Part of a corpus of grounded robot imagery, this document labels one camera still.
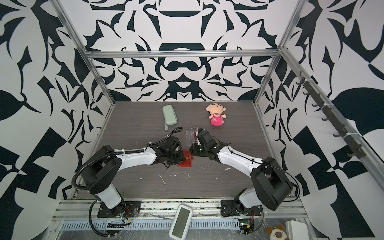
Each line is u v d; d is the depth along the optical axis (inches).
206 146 26.1
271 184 16.9
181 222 26.5
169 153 27.9
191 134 39.2
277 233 26.0
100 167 19.7
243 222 28.2
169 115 42.6
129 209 28.7
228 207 29.3
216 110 42.2
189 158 34.7
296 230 26.0
